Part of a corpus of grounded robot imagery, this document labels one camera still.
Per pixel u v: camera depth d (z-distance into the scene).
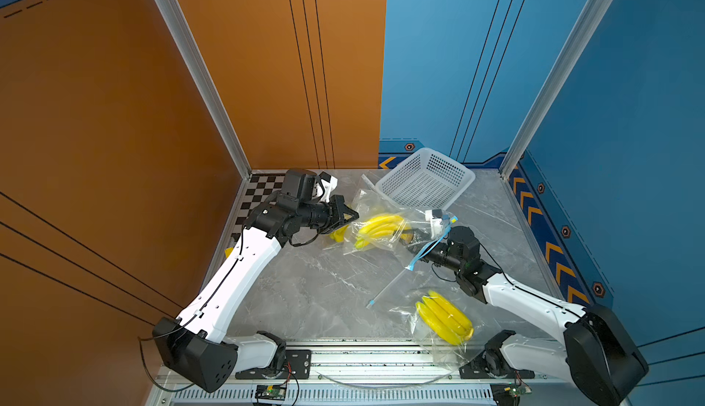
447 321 0.79
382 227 0.75
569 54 0.84
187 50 0.82
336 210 0.61
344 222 0.64
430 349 0.75
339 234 0.67
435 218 0.74
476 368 0.72
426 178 1.17
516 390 0.70
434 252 0.68
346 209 0.68
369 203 1.09
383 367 0.75
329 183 0.67
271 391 0.72
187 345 0.37
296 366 0.74
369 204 1.00
